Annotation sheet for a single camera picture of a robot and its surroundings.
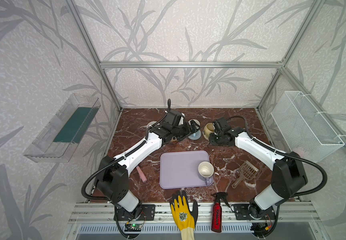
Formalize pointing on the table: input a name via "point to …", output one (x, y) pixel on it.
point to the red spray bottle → (216, 214)
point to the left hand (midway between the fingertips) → (198, 127)
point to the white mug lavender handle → (206, 170)
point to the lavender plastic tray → (180, 169)
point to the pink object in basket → (299, 151)
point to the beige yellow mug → (208, 128)
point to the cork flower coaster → (173, 141)
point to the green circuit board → (133, 227)
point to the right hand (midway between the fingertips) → (211, 135)
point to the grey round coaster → (198, 135)
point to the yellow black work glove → (185, 218)
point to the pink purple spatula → (141, 174)
